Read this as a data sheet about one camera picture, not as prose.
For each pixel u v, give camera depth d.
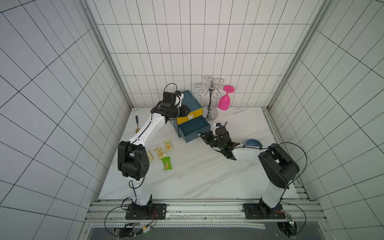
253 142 0.96
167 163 0.89
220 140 0.71
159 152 0.93
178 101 0.74
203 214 0.73
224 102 0.98
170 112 0.68
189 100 0.96
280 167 0.48
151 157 0.91
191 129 0.88
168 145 0.97
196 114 0.91
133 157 0.48
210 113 1.14
